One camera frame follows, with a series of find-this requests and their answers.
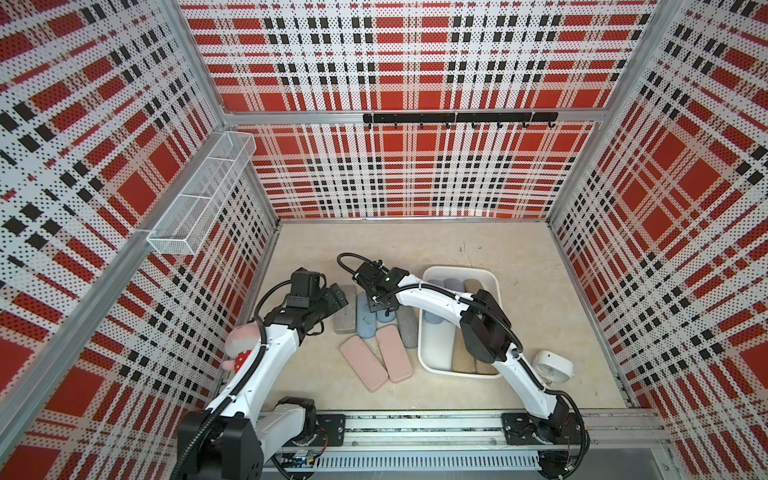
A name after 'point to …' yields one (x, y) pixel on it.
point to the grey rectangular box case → (345, 318)
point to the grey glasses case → (408, 324)
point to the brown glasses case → (472, 286)
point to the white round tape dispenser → (553, 367)
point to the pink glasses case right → (395, 358)
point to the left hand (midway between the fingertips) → (338, 299)
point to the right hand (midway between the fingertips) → (386, 298)
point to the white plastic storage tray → (491, 280)
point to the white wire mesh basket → (184, 226)
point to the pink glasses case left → (366, 365)
